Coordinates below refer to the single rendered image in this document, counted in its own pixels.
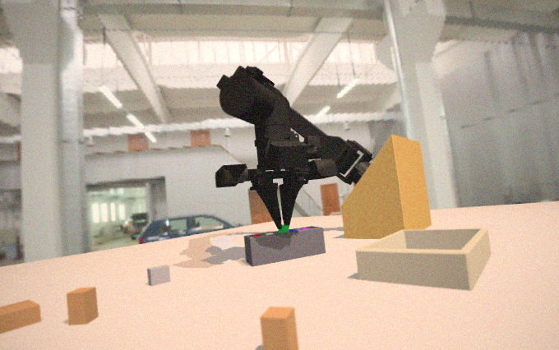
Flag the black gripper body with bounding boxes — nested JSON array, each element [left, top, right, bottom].
[[215, 125, 339, 187]]

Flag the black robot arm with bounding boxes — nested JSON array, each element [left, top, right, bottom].
[[216, 66, 372, 185]]

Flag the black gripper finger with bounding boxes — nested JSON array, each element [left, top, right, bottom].
[[250, 182, 282, 229], [279, 180, 308, 226]]

